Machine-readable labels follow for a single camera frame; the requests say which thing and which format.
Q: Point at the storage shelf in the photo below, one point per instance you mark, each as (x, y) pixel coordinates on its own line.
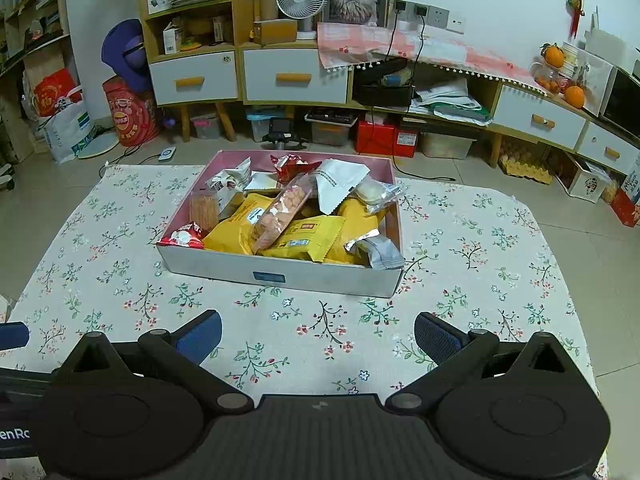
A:
(45, 42)

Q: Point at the red printed box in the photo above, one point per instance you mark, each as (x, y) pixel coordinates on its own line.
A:
(627, 200)

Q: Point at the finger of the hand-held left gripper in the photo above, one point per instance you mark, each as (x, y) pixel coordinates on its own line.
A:
(14, 337)

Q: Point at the long low drawer cabinet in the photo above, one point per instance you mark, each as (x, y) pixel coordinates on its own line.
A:
(530, 110)

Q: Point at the silver pink-lined cardboard box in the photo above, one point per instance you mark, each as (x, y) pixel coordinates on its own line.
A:
(300, 275)

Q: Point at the small black stand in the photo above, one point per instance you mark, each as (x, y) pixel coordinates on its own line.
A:
(280, 132)

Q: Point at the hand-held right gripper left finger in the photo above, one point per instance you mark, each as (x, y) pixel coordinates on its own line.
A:
(200, 337)

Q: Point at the blue-lid storage bin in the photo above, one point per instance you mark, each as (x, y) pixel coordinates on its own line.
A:
(257, 122)

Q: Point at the white cartoon cracker packet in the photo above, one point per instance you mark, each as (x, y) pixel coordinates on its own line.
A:
(225, 180)

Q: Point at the clear packet white cake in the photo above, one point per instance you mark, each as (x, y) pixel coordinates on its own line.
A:
(377, 195)

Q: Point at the small white packet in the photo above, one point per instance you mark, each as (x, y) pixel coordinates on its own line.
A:
(262, 182)

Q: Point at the round white base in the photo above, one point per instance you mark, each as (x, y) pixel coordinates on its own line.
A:
(97, 145)

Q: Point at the small clear storage bin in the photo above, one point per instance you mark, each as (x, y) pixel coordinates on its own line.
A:
(205, 127)

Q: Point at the black box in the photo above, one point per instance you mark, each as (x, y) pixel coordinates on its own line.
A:
(380, 95)

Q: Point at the white cardboard sheet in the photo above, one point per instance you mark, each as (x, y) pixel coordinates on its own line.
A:
(600, 60)

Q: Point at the yellow waffle packet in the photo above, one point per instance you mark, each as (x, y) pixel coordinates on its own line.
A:
(230, 230)
(355, 225)

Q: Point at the black appliance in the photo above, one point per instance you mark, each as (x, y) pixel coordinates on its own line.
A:
(622, 100)

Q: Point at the yellow packet red label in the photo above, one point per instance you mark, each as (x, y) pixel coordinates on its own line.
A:
(310, 240)

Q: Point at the yellow wood cabinet white drawer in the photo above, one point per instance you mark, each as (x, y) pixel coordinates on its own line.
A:
(220, 77)
(320, 80)

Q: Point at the clear bin pale contents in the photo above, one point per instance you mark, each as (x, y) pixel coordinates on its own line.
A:
(445, 147)

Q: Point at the pile of papers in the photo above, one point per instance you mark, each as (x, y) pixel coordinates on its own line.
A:
(450, 97)

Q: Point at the pink tasselled cloth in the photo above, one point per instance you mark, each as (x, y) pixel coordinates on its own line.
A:
(440, 55)

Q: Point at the red crinkled packet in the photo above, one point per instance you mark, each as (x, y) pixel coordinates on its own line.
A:
(292, 165)

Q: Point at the orange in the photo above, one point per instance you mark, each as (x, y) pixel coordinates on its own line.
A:
(574, 97)
(554, 56)

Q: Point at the silver foil packet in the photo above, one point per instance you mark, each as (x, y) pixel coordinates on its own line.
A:
(385, 255)

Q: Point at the white red shopping bag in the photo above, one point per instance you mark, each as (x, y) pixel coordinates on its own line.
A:
(65, 120)

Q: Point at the egg tray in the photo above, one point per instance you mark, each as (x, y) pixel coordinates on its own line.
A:
(525, 165)

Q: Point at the floral tablecloth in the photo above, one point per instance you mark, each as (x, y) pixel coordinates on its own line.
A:
(475, 270)

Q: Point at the purple plush cushion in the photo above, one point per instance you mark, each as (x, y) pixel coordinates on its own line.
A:
(125, 55)

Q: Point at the clear bin dark contents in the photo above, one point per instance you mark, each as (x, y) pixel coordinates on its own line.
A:
(332, 130)

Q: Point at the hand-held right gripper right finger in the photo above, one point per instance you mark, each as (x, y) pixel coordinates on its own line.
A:
(440, 337)

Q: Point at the red packet white circles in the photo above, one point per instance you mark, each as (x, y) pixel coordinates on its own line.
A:
(185, 237)

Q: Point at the white pecan packet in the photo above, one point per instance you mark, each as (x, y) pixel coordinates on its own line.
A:
(340, 182)

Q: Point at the clear biscuit roll packet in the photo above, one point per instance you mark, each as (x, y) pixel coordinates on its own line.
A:
(280, 210)

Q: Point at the white printed carton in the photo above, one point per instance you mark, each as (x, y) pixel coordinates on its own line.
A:
(590, 180)

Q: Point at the white wall socket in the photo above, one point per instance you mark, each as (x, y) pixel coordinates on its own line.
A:
(398, 8)
(418, 12)
(456, 22)
(438, 16)

